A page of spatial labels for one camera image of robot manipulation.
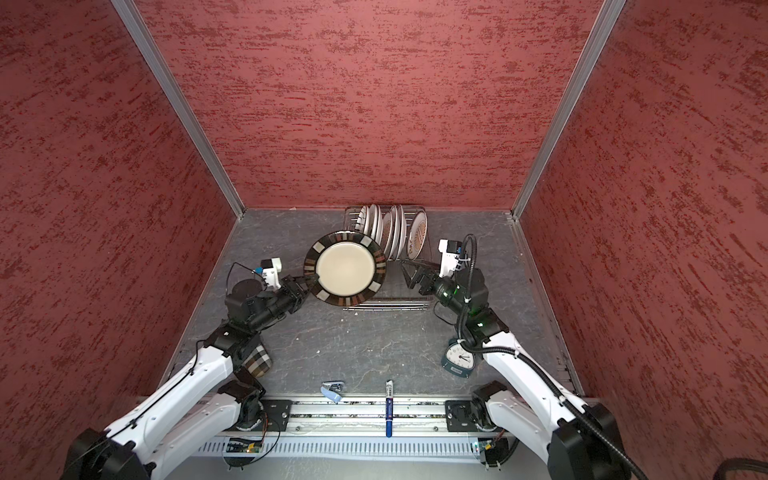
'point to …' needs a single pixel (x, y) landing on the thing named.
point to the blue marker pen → (389, 408)
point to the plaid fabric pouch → (259, 362)
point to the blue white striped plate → (362, 219)
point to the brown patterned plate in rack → (387, 233)
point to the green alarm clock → (457, 360)
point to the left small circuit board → (243, 447)
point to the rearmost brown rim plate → (417, 235)
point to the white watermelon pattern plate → (375, 224)
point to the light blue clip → (333, 390)
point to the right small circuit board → (485, 445)
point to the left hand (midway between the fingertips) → (321, 281)
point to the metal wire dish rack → (395, 295)
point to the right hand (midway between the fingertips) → (405, 269)
